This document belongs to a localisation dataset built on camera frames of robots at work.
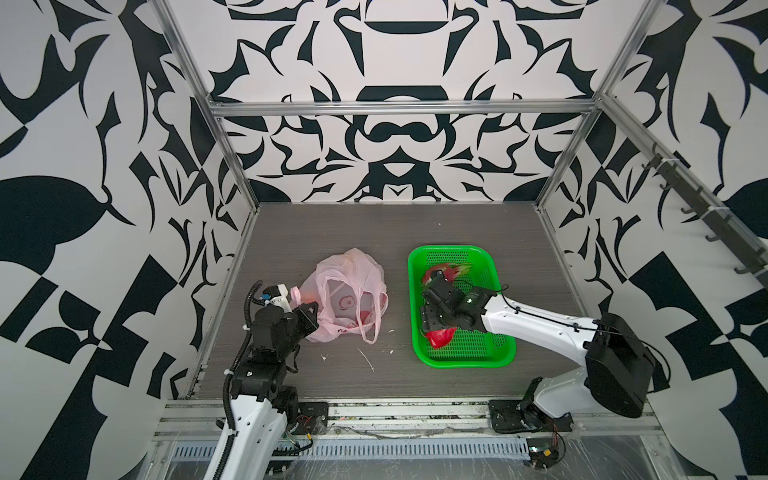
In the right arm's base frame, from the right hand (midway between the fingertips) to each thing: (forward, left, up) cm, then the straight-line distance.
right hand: (434, 314), depth 85 cm
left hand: (0, +31, +9) cm, 32 cm away
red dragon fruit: (+14, -6, 0) cm, 16 cm away
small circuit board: (-31, -23, -8) cm, 39 cm away
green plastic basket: (-8, -10, -7) cm, 14 cm away
